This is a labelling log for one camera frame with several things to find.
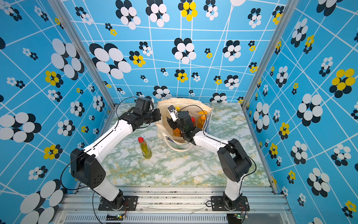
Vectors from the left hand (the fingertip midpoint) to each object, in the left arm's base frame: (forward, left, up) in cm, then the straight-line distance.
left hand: (163, 112), depth 83 cm
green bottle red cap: (-18, +10, -14) cm, 25 cm away
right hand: (+2, -6, -3) cm, 7 cm away
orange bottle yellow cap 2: (-2, -7, -18) cm, 19 cm away
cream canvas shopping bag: (-10, -1, -3) cm, 11 cm away
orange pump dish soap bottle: (-3, -23, -3) cm, 24 cm away
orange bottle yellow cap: (-5, -9, +9) cm, 13 cm away
